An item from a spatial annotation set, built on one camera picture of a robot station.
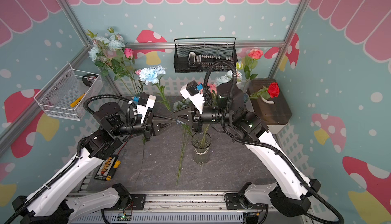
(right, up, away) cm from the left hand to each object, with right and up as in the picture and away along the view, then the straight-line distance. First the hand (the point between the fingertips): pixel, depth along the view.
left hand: (176, 126), depth 52 cm
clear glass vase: (+9, -11, +27) cm, 30 cm away
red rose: (+44, +15, +22) cm, 52 cm away
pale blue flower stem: (+2, -4, +19) cm, 20 cm away
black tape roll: (-52, +22, +29) cm, 63 cm away
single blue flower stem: (-27, -15, +43) cm, 53 cm away
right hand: (0, +4, -2) cm, 4 cm away
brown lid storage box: (+57, +4, +48) cm, 75 cm away
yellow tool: (-51, +9, +20) cm, 56 cm away
